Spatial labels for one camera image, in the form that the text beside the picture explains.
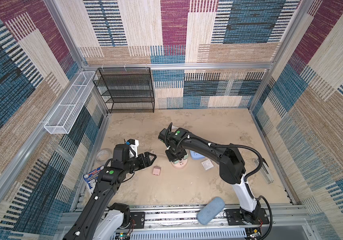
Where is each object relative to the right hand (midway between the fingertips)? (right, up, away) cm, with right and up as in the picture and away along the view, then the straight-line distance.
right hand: (176, 160), depth 86 cm
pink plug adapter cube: (-11, -7, +3) cm, 13 cm away
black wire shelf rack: (-36, +45, +25) cm, 63 cm away
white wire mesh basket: (-54, +23, -14) cm, 60 cm away
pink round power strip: (+3, -3, +3) cm, 6 cm away
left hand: (-13, +4, -10) cm, 16 cm away
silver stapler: (+51, -6, 0) cm, 51 cm away
